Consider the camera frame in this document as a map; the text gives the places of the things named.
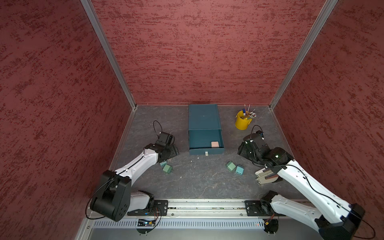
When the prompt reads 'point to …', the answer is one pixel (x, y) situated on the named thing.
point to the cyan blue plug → (239, 170)
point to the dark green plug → (167, 168)
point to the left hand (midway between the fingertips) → (171, 156)
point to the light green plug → (230, 165)
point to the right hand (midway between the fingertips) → (242, 152)
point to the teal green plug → (162, 164)
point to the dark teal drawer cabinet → (204, 128)
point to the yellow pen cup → (240, 123)
